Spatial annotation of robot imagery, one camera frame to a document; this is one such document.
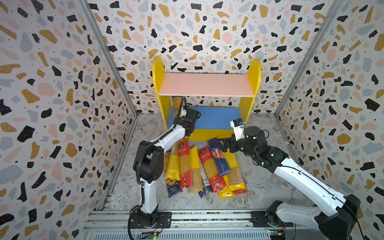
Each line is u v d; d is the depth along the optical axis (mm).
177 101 990
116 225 729
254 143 521
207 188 816
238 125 627
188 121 744
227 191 810
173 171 855
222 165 852
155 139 547
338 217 377
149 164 513
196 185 816
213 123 840
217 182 817
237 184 802
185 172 856
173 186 817
